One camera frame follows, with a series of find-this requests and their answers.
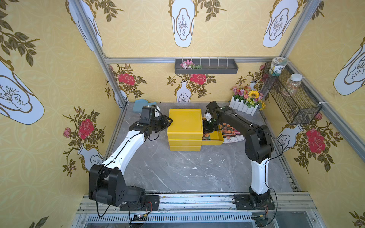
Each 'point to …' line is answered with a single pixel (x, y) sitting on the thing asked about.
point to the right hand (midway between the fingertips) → (206, 128)
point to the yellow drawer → (216, 138)
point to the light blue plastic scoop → (139, 103)
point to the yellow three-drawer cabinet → (185, 132)
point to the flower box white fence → (242, 106)
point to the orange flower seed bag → (229, 133)
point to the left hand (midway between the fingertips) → (166, 121)
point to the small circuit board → (140, 217)
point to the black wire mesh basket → (299, 108)
